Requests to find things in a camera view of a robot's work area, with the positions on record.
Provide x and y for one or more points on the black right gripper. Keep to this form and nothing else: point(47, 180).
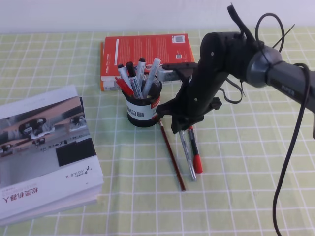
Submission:
point(200, 83)

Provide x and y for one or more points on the silver grey pen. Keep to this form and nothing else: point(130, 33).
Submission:
point(187, 154)

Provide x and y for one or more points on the light grey marker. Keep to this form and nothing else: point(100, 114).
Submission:
point(151, 77)

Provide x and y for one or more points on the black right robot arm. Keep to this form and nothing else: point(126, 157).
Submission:
point(223, 54)

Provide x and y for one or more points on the black mesh pen holder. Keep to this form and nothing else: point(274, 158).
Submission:
point(142, 112)

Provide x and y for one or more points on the red pen on table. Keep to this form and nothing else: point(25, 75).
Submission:
point(196, 158)

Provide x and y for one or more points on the red marker in holder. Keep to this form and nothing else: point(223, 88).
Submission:
point(124, 87)

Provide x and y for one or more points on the grey marker dark cap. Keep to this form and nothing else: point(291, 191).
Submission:
point(140, 71)

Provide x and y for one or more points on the black capped marker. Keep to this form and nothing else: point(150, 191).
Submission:
point(133, 80)

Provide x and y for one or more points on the grey marker black cap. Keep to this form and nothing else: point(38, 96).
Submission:
point(123, 73)

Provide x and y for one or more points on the green checkered tablecloth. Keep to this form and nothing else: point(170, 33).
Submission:
point(242, 149)

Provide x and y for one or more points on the dark red pencil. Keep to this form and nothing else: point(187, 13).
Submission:
point(173, 159)

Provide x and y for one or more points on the orange red book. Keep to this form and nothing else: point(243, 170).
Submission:
point(115, 50)

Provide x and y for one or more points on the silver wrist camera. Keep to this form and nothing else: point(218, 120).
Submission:
point(164, 75)

